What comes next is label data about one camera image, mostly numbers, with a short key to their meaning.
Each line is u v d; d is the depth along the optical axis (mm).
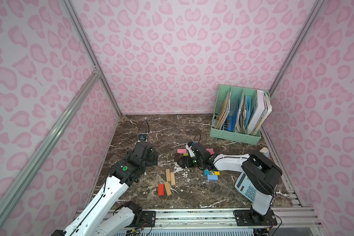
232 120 975
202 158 719
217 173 875
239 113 912
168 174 873
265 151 946
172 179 857
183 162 809
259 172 476
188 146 859
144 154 543
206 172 879
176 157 947
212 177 859
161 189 833
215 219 750
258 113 900
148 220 734
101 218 421
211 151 979
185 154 944
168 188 823
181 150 975
